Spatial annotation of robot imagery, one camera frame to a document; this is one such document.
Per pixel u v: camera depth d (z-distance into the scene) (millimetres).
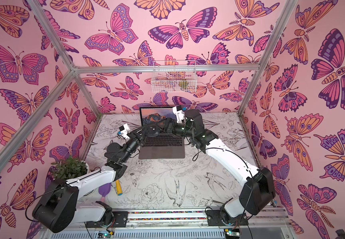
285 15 718
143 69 937
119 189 832
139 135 690
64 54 854
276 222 737
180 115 685
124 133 728
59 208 418
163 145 1008
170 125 635
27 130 628
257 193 412
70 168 732
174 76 956
